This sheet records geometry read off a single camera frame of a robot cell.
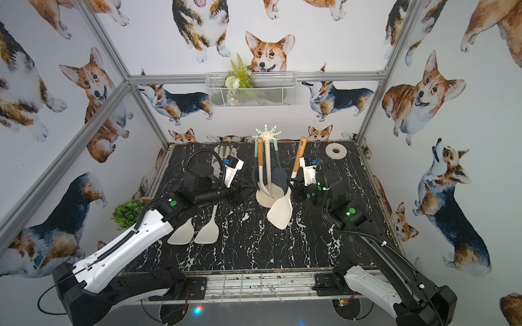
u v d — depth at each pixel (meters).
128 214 0.74
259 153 0.70
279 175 0.86
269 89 0.92
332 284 0.73
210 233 0.86
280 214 0.76
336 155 1.16
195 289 0.74
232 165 0.60
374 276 0.57
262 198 0.86
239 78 0.82
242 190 0.61
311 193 0.60
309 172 0.63
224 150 1.20
